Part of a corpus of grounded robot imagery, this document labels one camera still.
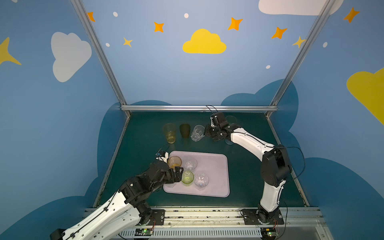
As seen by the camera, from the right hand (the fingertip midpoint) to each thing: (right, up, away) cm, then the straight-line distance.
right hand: (204, 129), depth 91 cm
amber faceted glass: (-19, -20, -1) cm, 28 cm away
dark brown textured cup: (-13, 0, +13) cm, 18 cm away
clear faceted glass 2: (-3, -30, -5) cm, 30 cm away
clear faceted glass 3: (-20, -31, -8) cm, 38 cm away
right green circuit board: (+30, -50, -20) cm, 61 cm away
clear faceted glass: (-9, -21, -2) cm, 23 cm away
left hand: (-14, -20, -19) cm, 31 cm away
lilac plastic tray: (+7, -23, +2) cm, 24 cm away
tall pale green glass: (+19, +7, +9) cm, 22 cm away
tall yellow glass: (-23, -1, +7) cm, 24 cm away
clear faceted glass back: (-4, -2, +7) cm, 8 cm away
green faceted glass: (-10, -28, -5) cm, 30 cm away
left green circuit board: (-32, -49, -20) cm, 62 cm away
